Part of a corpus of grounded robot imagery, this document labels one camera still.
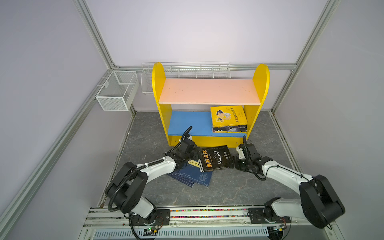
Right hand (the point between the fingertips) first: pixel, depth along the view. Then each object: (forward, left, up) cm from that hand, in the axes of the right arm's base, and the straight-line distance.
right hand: (231, 164), depth 89 cm
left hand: (+6, +20, +5) cm, 22 cm away
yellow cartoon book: (+24, +1, +17) cm, 30 cm away
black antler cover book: (+3, +10, +2) cm, 10 cm away
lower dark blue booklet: (-8, +29, 0) cm, 30 cm away
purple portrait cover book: (+17, 0, +13) cm, 22 cm away
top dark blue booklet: (-6, +22, +1) cm, 23 cm away
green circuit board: (-33, +43, -5) cm, 55 cm away
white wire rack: (+48, +20, +34) cm, 62 cm away
